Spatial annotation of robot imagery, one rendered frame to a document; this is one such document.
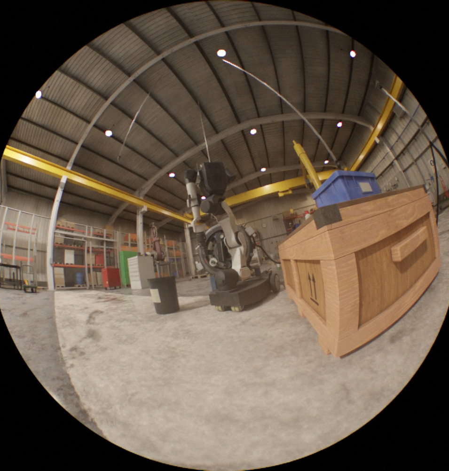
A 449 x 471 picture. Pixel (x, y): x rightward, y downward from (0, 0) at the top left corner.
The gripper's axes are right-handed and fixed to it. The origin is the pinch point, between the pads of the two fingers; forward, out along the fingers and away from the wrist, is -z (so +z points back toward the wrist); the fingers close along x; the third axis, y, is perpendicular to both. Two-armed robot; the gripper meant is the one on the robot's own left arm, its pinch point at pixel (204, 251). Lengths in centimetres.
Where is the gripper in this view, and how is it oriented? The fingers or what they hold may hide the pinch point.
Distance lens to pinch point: 135.4
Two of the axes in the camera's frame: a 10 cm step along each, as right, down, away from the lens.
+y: -9.1, 2.1, -3.5
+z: -2.0, -9.8, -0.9
